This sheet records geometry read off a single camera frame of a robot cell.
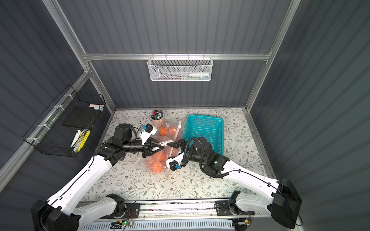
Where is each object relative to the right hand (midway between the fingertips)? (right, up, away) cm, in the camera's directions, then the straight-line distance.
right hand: (172, 145), depth 68 cm
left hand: (-6, -1, +1) cm, 6 cm away
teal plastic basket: (+24, +7, +38) cm, 45 cm away
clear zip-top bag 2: (-4, +5, +21) cm, 22 cm away
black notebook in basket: (-51, +14, +9) cm, 53 cm away
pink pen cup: (-14, +14, +31) cm, 37 cm away
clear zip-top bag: (-8, -15, +11) cm, 20 cm away
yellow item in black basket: (-43, +2, +1) cm, 43 cm away
